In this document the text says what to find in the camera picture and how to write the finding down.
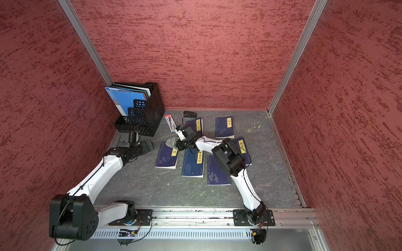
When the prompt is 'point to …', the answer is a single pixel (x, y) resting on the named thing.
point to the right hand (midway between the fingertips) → (178, 147)
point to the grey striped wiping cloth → (170, 142)
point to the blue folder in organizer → (124, 98)
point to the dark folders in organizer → (146, 90)
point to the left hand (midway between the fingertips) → (146, 150)
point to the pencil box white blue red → (170, 122)
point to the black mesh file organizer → (146, 116)
